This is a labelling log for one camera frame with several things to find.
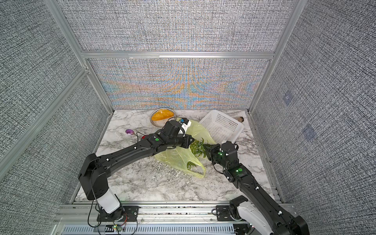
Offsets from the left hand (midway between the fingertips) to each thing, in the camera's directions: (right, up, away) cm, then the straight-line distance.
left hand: (198, 139), depth 77 cm
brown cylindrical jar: (+33, +12, +31) cm, 47 cm away
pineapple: (-4, -13, 0) cm, 14 cm away
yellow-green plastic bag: (-8, -10, +3) cm, 14 cm away
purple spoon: (-42, +3, +15) cm, 45 cm away
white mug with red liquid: (-34, 0, +17) cm, 38 cm away
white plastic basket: (+20, +6, +31) cm, 37 cm away
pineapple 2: (0, -4, 0) cm, 4 cm away
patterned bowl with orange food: (-26, +14, +31) cm, 43 cm away
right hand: (+2, -1, -1) cm, 3 cm away
